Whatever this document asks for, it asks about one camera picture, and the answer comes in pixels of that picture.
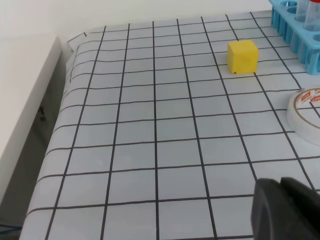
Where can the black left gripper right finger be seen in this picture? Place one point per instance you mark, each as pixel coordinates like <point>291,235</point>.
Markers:
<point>307,204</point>

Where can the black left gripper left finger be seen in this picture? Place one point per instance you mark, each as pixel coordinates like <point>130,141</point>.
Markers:
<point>273,215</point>

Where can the white grid-pattern cloth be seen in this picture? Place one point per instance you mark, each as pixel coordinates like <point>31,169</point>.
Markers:
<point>157,140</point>

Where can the blue test tube rack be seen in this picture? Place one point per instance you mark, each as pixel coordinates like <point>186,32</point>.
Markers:
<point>304,43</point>

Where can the red-capped test tube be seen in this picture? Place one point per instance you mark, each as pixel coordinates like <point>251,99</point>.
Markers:
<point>301,10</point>
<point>312,19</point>

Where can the white tape roll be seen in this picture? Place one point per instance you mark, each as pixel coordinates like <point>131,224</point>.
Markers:
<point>296,121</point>

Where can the yellow foam cube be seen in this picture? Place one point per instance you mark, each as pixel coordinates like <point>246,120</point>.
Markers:
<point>242,57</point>

